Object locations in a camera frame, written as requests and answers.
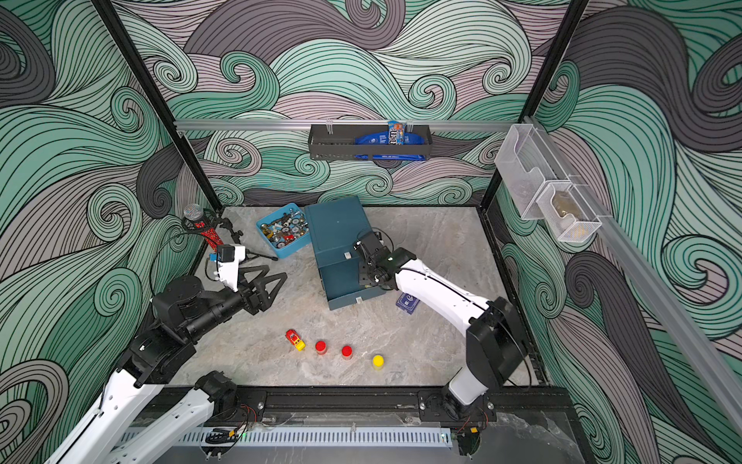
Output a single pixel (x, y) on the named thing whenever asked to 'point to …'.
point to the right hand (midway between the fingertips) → (373, 272)
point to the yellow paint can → (378, 362)
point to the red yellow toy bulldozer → (295, 338)
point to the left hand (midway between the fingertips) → (276, 269)
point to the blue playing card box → (408, 303)
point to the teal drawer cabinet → (333, 226)
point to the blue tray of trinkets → (286, 230)
